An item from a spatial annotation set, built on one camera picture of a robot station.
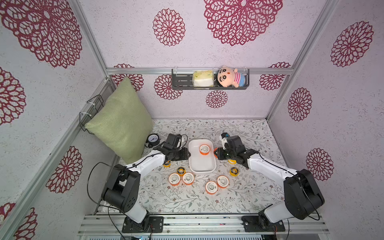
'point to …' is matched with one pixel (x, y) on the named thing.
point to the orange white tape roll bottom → (211, 187)
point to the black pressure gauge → (152, 140)
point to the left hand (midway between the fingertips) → (187, 155)
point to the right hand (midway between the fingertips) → (214, 150)
